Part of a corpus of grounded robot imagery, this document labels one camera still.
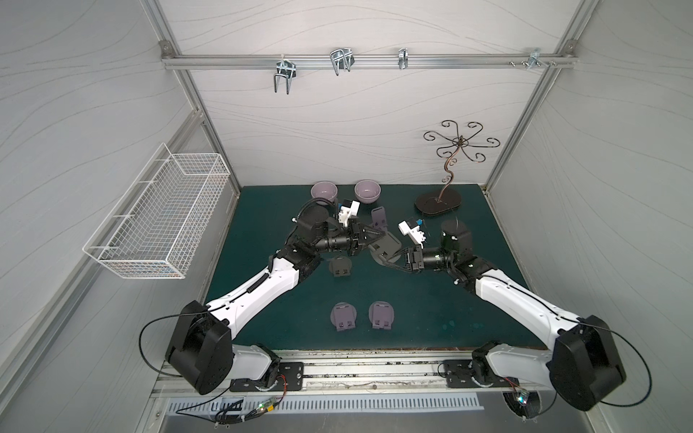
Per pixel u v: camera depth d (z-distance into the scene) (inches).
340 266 37.6
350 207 27.6
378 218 39.7
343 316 33.1
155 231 26.8
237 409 28.0
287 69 30.8
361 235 25.6
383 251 26.3
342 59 30.1
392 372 29.9
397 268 27.2
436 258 26.0
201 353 15.9
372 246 25.7
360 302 34.0
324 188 44.8
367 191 45.3
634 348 15.9
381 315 33.5
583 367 15.9
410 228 27.7
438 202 45.2
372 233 27.2
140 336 16.5
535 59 30.1
